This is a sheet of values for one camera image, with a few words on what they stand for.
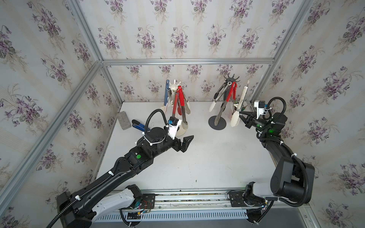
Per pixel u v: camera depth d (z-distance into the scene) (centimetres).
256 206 71
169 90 72
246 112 74
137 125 101
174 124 55
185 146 59
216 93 91
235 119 75
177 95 73
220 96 82
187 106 90
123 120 104
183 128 88
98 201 43
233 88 78
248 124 71
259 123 70
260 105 68
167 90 73
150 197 75
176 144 58
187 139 59
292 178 43
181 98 76
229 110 90
